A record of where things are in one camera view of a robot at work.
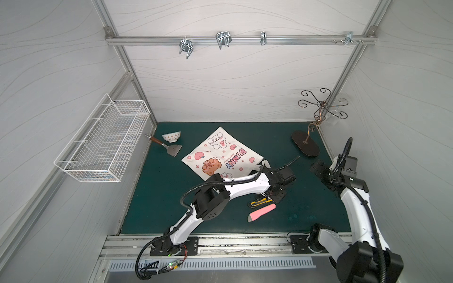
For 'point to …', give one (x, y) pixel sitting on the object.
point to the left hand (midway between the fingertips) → (278, 197)
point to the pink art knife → (256, 214)
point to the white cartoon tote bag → (220, 153)
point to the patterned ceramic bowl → (172, 137)
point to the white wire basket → (99, 150)
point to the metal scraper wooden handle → (171, 149)
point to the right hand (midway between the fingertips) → (320, 170)
